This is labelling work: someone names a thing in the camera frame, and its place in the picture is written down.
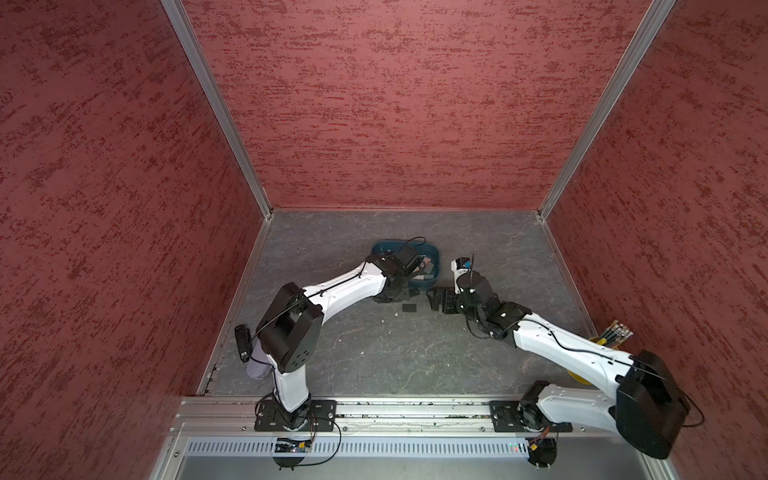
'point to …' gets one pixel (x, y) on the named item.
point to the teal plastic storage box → (429, 269)
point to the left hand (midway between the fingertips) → (394, 298)
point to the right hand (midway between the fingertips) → (439, 298)
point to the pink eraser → (427, 260)
